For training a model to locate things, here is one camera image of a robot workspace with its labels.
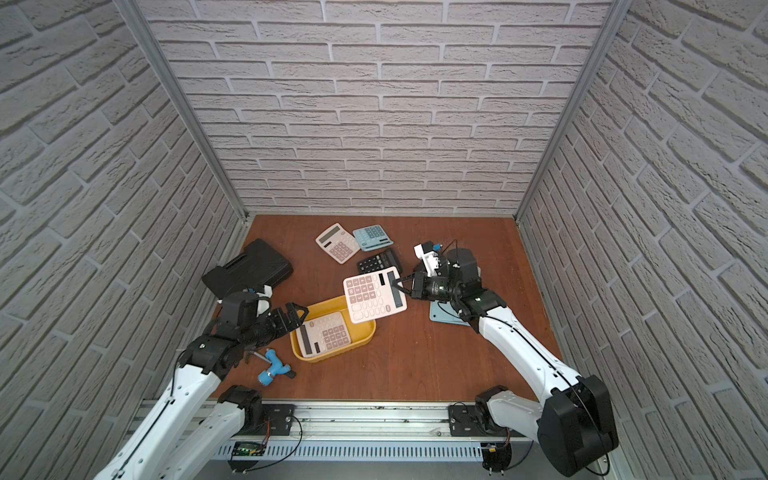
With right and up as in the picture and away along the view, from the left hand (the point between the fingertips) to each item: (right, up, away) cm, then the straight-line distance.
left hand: (294, 309), depth 78 cm
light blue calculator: (+39, +2, -12) cm, 41 cm away
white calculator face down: (+21, +5, -6) cm, 23 cm away
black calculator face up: (+23, +12, +25) cm, 36 cm away
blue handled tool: (-7, -18, 0) cm, 20 cm away
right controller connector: (+52, -33, -9) cm, 62 cm away
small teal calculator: (+19, +20, +31) cm, 42 cm away
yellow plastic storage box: (+17, -9, +9) cm, 21 cm away
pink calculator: (+6, -9, +8) cm, 13 cm away
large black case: (-19, +10, +19) cm, 28 cm away
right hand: (+28, +7, -4) cm, 29 cm away
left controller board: (-10, -34, -6) cm, 36 cm away
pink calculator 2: (+7, +18, +29) cm, 35 cm away
